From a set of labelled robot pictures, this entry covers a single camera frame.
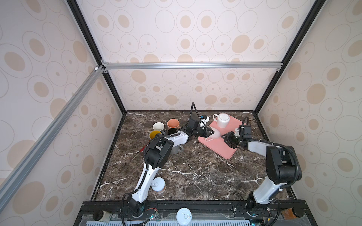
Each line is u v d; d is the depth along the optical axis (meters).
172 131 0.95
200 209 0.75
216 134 0.96
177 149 0.92
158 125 0.99
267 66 0.91
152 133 0.98
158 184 0.77
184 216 0.67
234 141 0.84
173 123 1.06
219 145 0.99
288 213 0.69
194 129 0.84
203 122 0.83
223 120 1.04
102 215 0.64
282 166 0.49
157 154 0.59
